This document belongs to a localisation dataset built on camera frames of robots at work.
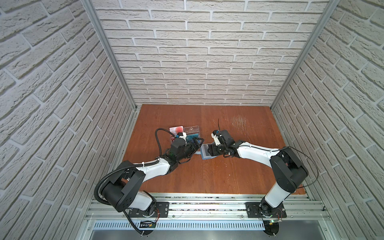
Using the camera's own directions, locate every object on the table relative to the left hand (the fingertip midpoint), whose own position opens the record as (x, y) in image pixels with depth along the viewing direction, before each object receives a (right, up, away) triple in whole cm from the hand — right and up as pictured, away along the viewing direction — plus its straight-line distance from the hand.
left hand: (202, 141), depth 84 cm
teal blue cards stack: (-8, +1, +11) cm, 13 cm away
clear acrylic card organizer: (-7, +5, +14) cm, 16 cm away
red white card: (-16, +6, +11) cm, 21 cm away
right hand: (+6, -5, +7) cm, 11 cm away
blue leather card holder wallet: (+2, -8, +8) cm, 12 cm away
